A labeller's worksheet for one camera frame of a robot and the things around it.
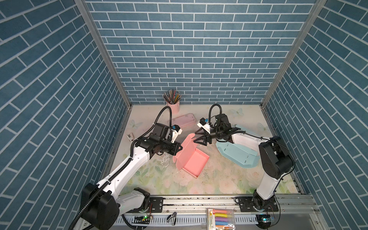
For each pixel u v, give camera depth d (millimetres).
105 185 405
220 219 682
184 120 1087
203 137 769
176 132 708
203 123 768
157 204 739
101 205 381
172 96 1109
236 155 921
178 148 684
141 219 717
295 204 758
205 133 788
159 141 601
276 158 489
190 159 892
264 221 702
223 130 738
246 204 737
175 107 1103
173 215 702
